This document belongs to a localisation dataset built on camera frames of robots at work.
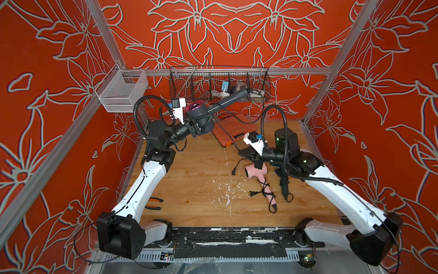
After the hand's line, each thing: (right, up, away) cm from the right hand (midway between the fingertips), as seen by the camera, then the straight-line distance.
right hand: (238, 152), depth 66 cm
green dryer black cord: (+29, -23, +19) cm, 42 cm away
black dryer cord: (+1, -14, +26) cm, 30 cm away
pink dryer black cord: (+11, -23, +19) cm, 32 cm away
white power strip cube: (+14, +29, +27) cm, 42 cm away
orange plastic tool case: (0, +10, +43) cm, 45 cm away
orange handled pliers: (-39, -29, +15) cm, 51 cm away
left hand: (-12, +15, -4) cm, 19 cm away
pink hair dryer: (+10, -12, +22) cm, 27 cm away
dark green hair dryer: (+27, -18, +21) cm, 38 cm away
